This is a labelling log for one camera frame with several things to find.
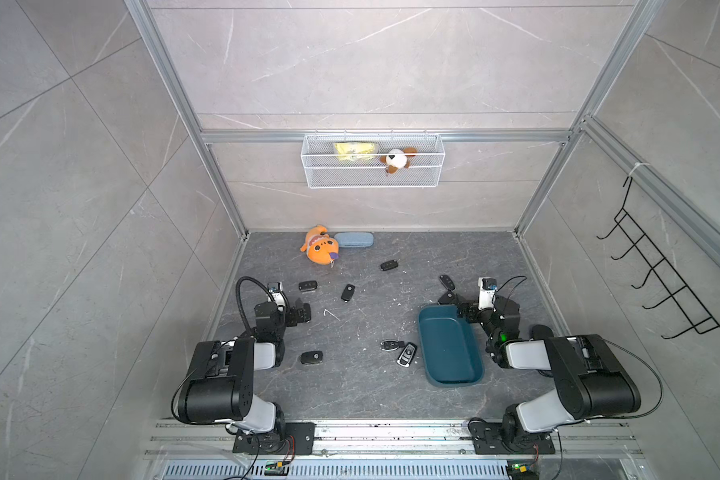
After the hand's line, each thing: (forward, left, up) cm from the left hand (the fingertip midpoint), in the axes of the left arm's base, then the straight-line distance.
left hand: (284, 296), depth 94 cm
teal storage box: (-16, -52, -7) cm, 55 cm away
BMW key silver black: (-19, -37, -5) cm, 42 cm away
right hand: (-1, -61, +1) cm, 61 cm away
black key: (+15, -35, -5) cm, 39 cm away
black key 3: (-19, -10, -5) cm, 21 cm away
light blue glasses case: (+27, -23, -4) cm, 36 cm away
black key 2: (+7, -55, -6) cm, 56 cm away
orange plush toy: (+18, -10, +2) cm, 21 cm away
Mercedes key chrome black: (-16, -33, -5) cm, 37 cm away
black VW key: (+4, -20, -5) cm, 21 cm away
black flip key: (+7, -6, -5) cm, 11 cm away
